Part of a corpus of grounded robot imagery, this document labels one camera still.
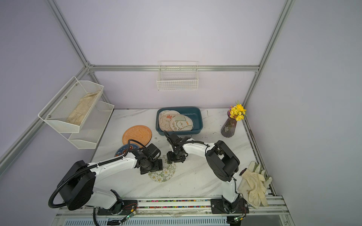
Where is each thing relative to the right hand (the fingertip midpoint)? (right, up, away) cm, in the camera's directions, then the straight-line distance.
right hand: (168, 164), depth 88 cm
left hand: (-7, -3, -3) cm, 9 cm away
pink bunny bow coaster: (-6, +27, +22) cm, 35 cm away
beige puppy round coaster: (+7, +26, +19) cm, 33 cm away
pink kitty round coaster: (-2, +35, +24) cm, 43 cm away
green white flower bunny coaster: (-1, -6, -3) cm, 6 cm away
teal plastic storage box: (+20, +35, +24) cm, 47 cm away
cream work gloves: (+51, -11, -10) cm, 53 cm away
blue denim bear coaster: (-32, +8, +8) cm, 34 cm away
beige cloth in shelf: (-48, +31, -12) cm, 59 cm away
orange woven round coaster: (-25, +18, +16) cm, 35 cm away
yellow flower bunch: (+43, +33, -4) cm, 54 cm away
